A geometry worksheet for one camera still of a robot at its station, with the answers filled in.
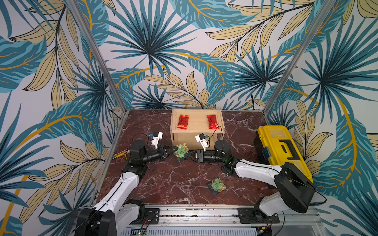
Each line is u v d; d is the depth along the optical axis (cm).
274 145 82
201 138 73
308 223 73
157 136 72
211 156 68
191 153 72
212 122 84
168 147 72
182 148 75
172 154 72
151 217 72
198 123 86
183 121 84
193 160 70
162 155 68
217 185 84
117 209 45
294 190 44
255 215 66
